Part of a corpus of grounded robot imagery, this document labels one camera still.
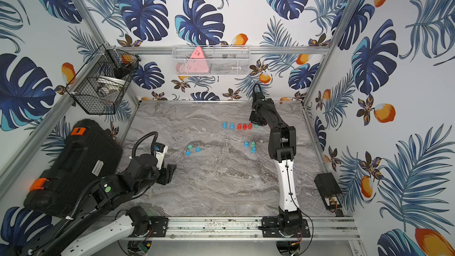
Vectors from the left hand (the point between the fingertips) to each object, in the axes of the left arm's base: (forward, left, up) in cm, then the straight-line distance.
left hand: (170, 163), depth 71 cm
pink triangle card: (+48, -4, +15) cm, 51 cm away
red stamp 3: (+36, -35, -18) cm, 53 cm away
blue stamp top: (+22, -32, -18) cm, 43 cm away
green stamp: (+37, -39, -19) cm, 57 cm away
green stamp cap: (+20, -1, -21) cm, 29 cm away
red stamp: (+35, -28, -18) cm, 48 cm away
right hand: (+39, -39, -17) cm, 57 cm away
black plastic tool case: (+3, +35, -1) cm, 35 cm away
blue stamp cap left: (+16, 0, -21) cm, 26 cm away
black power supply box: (-1, -69, -14) cm, 70 cm away
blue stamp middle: (+19, -36, -18) cm, 45 cm away
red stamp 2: (+35, -31, -18) cm, 50 cm away
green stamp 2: (+23, -36, -19) cm, 47 cm away
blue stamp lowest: (+35, -19, -18) cm, 44 cm away
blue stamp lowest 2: (+35, -24, -18) cm, 46 cm away
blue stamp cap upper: (+18, -6, -20) cm, 28 cm away
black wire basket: (+29, +36, +14) cm, 48 cm away
